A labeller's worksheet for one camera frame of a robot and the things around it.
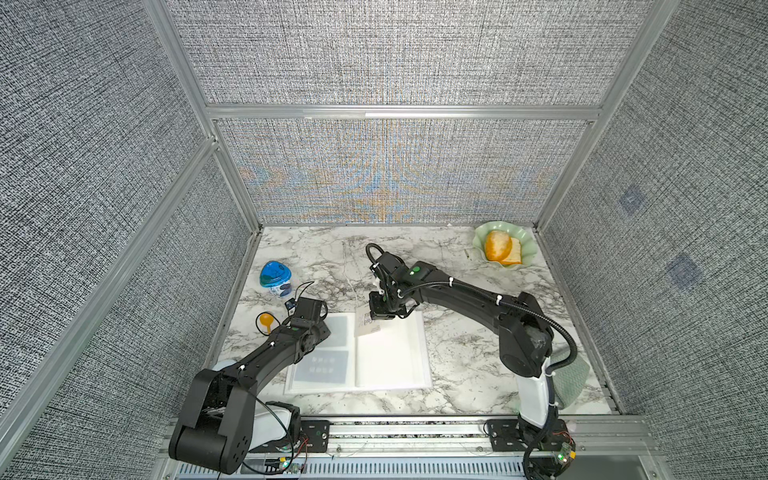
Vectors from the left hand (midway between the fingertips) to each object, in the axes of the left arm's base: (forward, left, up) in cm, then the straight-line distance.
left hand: (324, 327), depth 91 cm
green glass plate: (+26, -71, +3) cm, 76 cm away
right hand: (0, -14, +10) cm, 17 cm away
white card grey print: (0, -12, +4) cm, 13 cm away
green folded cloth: (-19, -67, +1) cm, 70 cm away
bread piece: (+25, -60, +5) cm, 65 cm away
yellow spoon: (+4, +19, -2) cm, 19 cm away
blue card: (-11, -1, -1) cm, 11 cm away
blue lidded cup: (+14, +14, +8) cm, 21 cm away
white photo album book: (-10, -21, -1) cm, 23 cm away
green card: (+1, -4, -1) cm, 4 cm away
